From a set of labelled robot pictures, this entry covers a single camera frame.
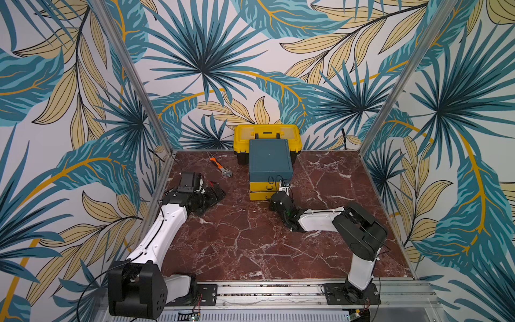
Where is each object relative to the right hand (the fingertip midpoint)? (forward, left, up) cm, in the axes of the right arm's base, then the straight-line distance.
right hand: (275, 194), depth 95 cm
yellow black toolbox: (+30, +15, +13) cm, 35 cm away
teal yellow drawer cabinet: (+6, +3, +16) cm, 17 cm away
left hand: (-8, +24, +10) cm, 28 cm away
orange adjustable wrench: (+18, +26, -4) cm, 32 cm away
